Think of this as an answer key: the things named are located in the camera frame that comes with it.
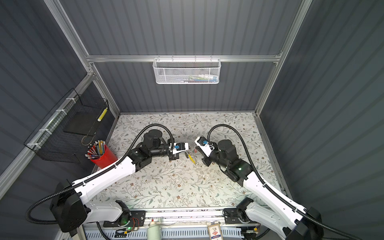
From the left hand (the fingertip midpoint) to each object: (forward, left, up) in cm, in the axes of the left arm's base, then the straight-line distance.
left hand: (188, 144), depth 74 cm
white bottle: (-33, +16, -17) cm, 41 cm away
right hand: (-2, -6, -1) cm, 6 cm away
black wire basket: (+6, +61, +3) cm, 61 cm away
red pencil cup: (+6, +52, -15) cm, 54 cm away
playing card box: (-34, -11, -23) cm, 42 cm away
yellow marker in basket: (+18, +47, +3) cm, 50 cm away
